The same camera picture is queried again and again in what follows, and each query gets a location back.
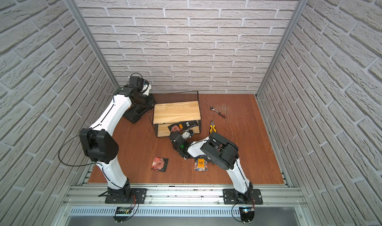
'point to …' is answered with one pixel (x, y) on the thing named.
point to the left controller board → (122, 213)
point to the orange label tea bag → (201, 165)
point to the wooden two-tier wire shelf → (171, 108)
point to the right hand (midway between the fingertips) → (170, 133)
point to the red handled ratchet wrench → (211, 107)
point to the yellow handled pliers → (212, 127)
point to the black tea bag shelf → (189, 124)
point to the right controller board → (246, 214)
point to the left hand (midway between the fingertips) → (156, 99)
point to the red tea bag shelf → (160, 164)
